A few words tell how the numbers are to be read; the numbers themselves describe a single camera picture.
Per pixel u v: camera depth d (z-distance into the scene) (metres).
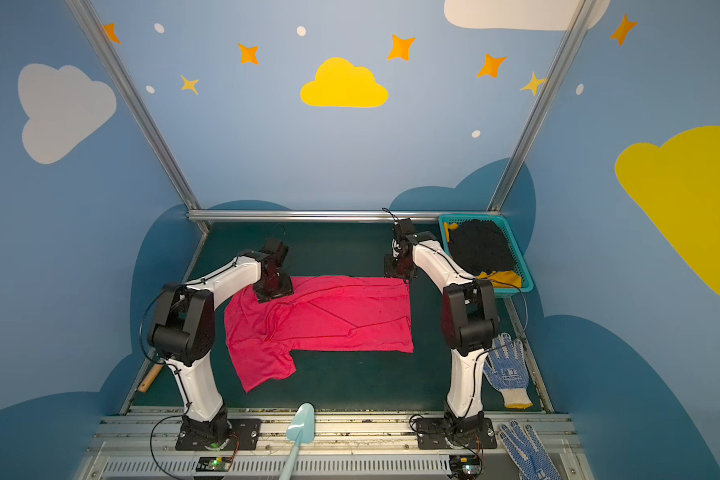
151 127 0.90
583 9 0.69
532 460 0.70
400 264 0.83
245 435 0.74
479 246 1.00
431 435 0.75
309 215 1.56
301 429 0.76
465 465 0.72
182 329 0.51
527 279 0.95
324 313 0.98
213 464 0.71
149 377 0.82
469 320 0.53
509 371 0.86
